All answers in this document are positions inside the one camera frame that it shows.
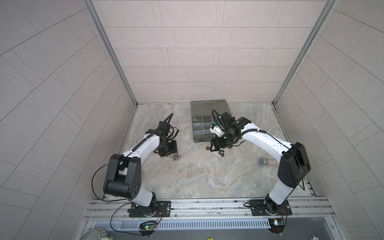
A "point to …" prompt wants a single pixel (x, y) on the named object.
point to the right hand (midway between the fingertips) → (213, 148)
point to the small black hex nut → (222, 155)
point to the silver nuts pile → (175, 156)
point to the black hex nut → (207, 148)
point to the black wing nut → (221, 150)
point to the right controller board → (277, 225)
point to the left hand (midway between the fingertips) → (178, 149)
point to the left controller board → (147, 228)
